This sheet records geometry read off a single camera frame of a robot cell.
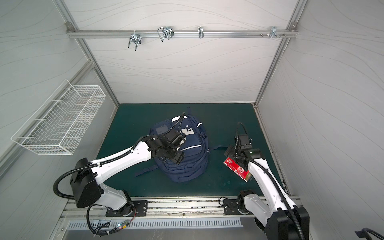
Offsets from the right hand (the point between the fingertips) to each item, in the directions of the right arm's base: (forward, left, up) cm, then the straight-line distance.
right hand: (236, 152), depth 83 cm
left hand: (-4, +31, +3) cm, 32 cm away
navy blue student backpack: (-9, +24, -2) cm, 25 cm away
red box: (-6, -2, -10) cm, 12 cm away
